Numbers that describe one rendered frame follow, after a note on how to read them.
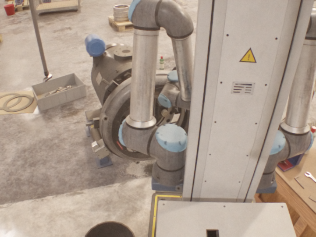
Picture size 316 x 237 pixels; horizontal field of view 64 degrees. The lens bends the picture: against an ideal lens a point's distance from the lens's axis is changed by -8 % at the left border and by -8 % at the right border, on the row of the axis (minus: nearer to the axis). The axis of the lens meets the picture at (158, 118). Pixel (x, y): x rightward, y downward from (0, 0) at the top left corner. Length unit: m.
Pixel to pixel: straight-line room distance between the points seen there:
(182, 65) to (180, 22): 0.24
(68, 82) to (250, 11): 3.22
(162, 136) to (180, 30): 0.48
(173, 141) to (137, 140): 0.19
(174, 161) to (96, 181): 1.23
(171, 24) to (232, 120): 0.43
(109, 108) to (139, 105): 0.56
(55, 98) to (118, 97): 1.74
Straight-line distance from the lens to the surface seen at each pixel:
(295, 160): 2.06
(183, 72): 1.28
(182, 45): 1.17
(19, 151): 2.94
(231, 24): 0.85
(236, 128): 1.04
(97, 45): 2.33
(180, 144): 1.24
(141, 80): 1.20
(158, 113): 1.82
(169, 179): 1.36
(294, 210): 1.99
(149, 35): 1.15
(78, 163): 2.60
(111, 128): 1.85
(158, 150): 1.27
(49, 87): 3.78
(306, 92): 1.34
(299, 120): 1.40
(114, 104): 1.76
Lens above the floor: 1.79
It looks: 36 degrees down
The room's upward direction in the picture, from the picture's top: straight up
